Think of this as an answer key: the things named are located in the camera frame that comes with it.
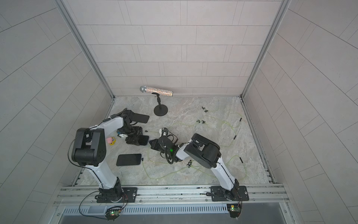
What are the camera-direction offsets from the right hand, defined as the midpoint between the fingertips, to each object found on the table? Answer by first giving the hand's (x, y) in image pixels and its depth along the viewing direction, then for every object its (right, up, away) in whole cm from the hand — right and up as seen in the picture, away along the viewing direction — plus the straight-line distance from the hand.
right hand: (149, 143), depth 89 cm
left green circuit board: (-10, -26, -25) cm, 37 cm away
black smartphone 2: (-5, +2, +2) cm, 5 cm away
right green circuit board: (+48, -27, -21) cm, 59 cm away
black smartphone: (-11, +15, +14) cm, 23 cm away
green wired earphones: (+26, -11, -8) cm, 29 cm away
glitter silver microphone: (-4, +36, +2) cm, 36 cm away
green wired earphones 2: (+57, +9, +8) cm, 58 cm away
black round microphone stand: (+4, +21, +16) cm, 27 cm away
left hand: (-4, +5, +5) cm, 8 cm away
